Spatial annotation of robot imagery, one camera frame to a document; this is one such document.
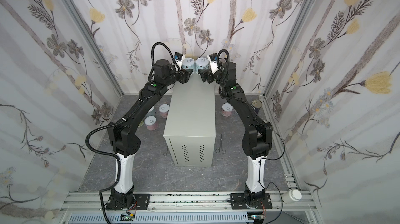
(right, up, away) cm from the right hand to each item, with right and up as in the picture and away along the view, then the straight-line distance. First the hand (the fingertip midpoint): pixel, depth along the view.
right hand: (206, 59), depth 78 cm
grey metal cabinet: (-7, -33, -17) cm, 38 cm away
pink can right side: (+15, -26, +26) cm, 40 cm away
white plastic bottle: (+38, -65, -10) cm, 76 cm away
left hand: (-11, -1, +3) cm, 11 cm away
